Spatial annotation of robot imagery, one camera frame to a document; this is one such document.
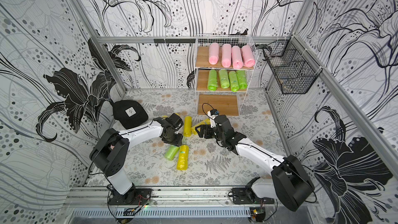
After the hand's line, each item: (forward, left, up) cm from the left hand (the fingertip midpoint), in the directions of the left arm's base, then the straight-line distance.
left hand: (177, 144), depth 90 cm
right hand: (+5, -15, +13) cm, 20 cm away
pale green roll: (+26, -26, +28) cm, 46 cm away
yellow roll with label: (+14, -17, +4) cm, 22 cm away
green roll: (-6, +2, +3) cm, 7 cm away
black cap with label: (+18, +33, +4) cm, 38 cm away
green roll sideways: (+26, -36, +29) cm, 53 cm away
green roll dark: (+23, -19, +28) cm, 41 cm away
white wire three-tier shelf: (+35, -31, 0) cm, 47 cm away
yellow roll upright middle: (+10, -5, +5) cm, 12 cm away
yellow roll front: (-11, -5, +4) cm, 12 cm away
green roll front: (+26, -31, +28) cm, 50 cm away
